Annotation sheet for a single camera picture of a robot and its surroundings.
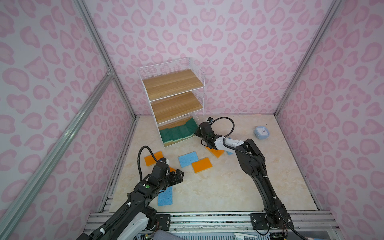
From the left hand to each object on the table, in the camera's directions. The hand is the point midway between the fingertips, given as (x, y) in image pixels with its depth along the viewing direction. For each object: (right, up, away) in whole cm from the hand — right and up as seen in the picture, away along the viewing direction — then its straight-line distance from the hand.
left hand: (179, 173), depth 82 cm
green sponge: (-11, +20, +22) cm, 32 cm away
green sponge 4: (-4, +22, +25) cm, 33 cm away
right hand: (+10, +26, +22) cm, 36 cm away
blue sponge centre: (+4, +5, +13) cm, 15 cm away
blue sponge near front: (-7, -13, -2) cm, 14 cm away
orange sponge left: (-3, +4, -7) cm, 9 cm away
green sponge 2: (+2, +22, +25) cm, 33 cm away
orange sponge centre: (+13, +2, +11) cm, 17 cm away
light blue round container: (+56, +22, +24) cm, 65 cm away
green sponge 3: (+5, +25, +28) cm, 38 cm away
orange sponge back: (+23, +9, +15) cm, 29 cm away
